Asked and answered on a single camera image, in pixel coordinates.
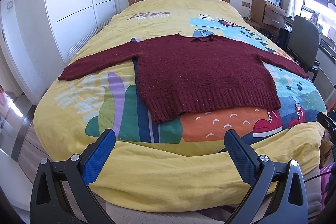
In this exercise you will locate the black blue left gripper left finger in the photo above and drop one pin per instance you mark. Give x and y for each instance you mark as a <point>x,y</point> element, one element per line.
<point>49,203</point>

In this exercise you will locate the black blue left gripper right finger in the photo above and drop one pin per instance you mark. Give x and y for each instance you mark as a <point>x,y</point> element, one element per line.
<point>289,201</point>

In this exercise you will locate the black other gripper tip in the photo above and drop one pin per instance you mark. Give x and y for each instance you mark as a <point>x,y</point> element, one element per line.
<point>327,123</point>

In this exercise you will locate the dark red knitted sweater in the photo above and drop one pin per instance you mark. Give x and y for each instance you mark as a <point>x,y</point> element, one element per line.
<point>179,74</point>

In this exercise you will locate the dark grey office chair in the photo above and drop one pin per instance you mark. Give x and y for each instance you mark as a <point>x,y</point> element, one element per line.
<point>303,45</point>

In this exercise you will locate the yellow dinosaur print bed cover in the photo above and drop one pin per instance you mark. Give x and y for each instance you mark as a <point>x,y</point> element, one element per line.
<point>179,165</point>

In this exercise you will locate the wooden drawer cabinet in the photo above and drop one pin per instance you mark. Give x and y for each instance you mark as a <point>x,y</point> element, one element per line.
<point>265,13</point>

